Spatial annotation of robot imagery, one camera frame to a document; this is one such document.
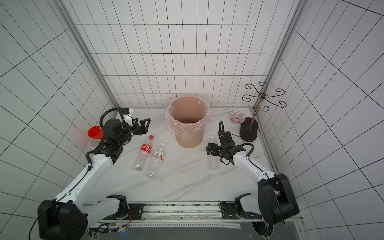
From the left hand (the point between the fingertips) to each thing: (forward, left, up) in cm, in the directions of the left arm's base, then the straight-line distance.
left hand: (143, 121), depth 79 cm
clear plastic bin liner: (+13, -24, -10) cm, 29 cm away
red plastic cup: (-1, +31, -10) cm, 32 cm away
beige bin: (+1, -28, -23) cm, 36 cm away
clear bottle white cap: (-13, -5, -21) cm, 25 cm away
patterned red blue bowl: (+23, -60, -23) cm, 68 cm away
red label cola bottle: (-8, +2, -20) cm, 22 cm away
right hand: (-5, -40, -18) cm, 44 cm away
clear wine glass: (-8, +29, -11) cm, 32 cm away
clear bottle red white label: (-12, -39, -20) cm, 46 cm away
